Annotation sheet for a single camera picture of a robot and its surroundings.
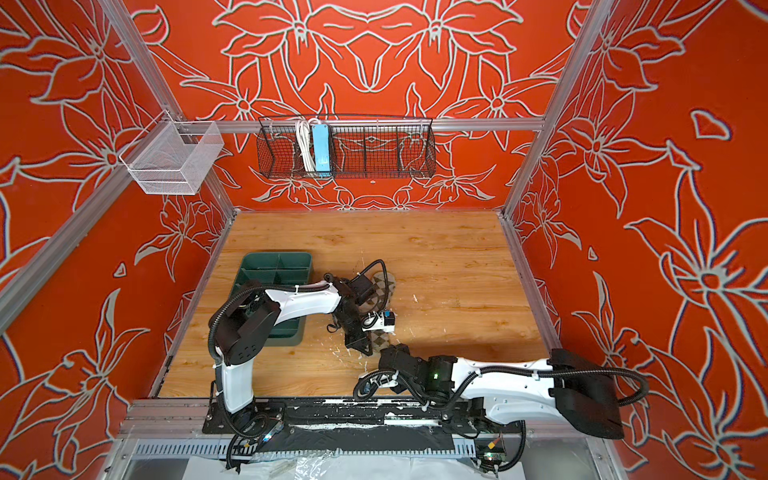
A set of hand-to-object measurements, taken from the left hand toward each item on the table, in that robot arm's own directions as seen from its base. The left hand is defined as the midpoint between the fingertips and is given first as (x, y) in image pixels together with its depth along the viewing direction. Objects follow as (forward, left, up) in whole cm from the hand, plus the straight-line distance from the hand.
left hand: (371, 348), depth 84 cm
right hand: (-3, -3, +4) cm, 6 cm away
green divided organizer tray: (+22, +32, +6) cm, 39 cm away
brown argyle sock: (+15, -3, +11) cm, 19 cm away
